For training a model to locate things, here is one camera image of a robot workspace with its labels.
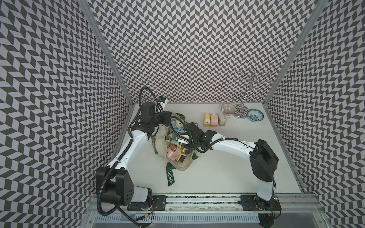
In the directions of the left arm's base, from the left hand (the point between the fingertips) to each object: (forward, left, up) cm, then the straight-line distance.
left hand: (170, 113), depth 82 cm
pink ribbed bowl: (+22, -42, -21) cm, 52 cm away
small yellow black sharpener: (-19, -7, -16) cm, 26 cm away
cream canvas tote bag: (-11, +1, -13) cm, 17 cm away
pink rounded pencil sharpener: (+7, -29, -19) cm, 35 cm away
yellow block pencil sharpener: (+7, -23, -17) cm, 30 cm away
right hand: (-8, -11, -14) cm, 19 cm away
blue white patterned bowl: (+16, -61, -21) cm, 67 cm away
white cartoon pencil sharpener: (+7, -34, -16) cm, 38 cm away
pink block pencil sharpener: (-20, -2, -10) cm, 22 cm away
